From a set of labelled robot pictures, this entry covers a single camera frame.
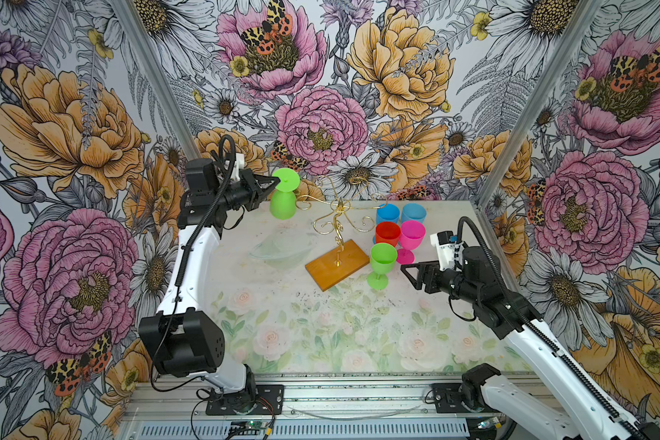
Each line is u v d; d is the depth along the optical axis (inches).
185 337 16.5
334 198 49.7
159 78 32.9
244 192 26.0
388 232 37.2
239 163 27.2
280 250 41.8
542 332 18.5
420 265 25.4
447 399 29.2
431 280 24.7
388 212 39.5
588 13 28.2
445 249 25.6
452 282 24.2
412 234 36.6
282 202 30.8
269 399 29.2
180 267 18.3
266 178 27.3
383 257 35.8
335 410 29.0
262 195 26.5
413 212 39.2
